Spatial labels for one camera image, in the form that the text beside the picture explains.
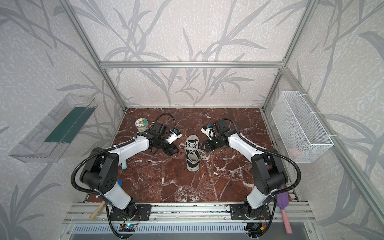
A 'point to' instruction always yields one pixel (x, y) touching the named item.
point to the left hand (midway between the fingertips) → (177, 143)
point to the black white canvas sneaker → (192, 152)
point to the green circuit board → (127, 227)
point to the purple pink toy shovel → (282, 202)
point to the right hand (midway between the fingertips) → (205, 142)
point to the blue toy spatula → (101, 206)
